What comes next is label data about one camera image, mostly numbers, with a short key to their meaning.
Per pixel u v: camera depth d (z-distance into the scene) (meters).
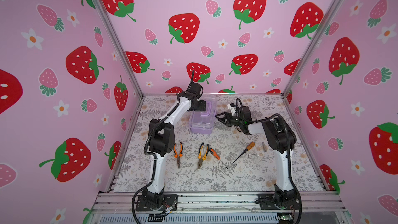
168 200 0.75
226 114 0.93
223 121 0.93
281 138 0.58
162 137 0.56
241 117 0.89
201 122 0.95
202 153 0.91
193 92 0.78
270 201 0.73
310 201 0.76
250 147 0.92
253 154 0.90
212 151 0.90
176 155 0.88
